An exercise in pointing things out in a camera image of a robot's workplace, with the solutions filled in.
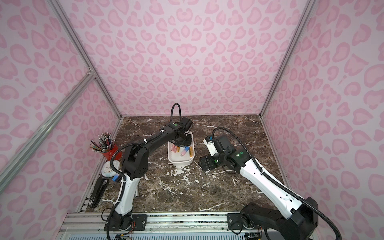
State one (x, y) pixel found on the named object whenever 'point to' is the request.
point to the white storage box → (176, 158)
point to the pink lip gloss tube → (174, 148)
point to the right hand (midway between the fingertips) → (206, 160)
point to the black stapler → (98, 191)
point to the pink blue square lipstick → (184, 151)
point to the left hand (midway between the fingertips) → (190, 143)
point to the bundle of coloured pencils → (105, 142)
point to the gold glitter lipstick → (191, 151)
